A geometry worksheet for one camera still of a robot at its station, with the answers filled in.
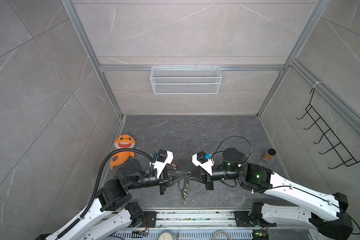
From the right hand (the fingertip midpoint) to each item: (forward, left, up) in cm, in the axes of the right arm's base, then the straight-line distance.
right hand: (187, 174), depth 57 cm
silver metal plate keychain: (-3, +1, 0) cm, 3 cm away
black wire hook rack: (+10, -65, +2) cm, 66 cm away
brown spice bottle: (+20, -50, -24) cm, 59 cm away
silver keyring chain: (-5, 0, 0) cm, 5 cm away
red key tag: (+18, +8, -30) cm, 36 cm away
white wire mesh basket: (+67, -2, -1) cm, 67 cm away
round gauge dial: (-18, +10, -26) cm, 33 cm away
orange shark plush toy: (+32, +39, -22) cm, 55 cm away
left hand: (-1, +1, +5) cm, 6 cm away
